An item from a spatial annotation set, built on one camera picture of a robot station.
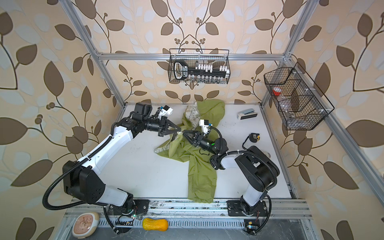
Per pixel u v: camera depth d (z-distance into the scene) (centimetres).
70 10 72
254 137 98
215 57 91
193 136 76
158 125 66
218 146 64
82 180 41
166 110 71
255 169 47
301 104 73
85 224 68
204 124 75
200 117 105
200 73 84
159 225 67
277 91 80
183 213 74
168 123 68
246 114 110
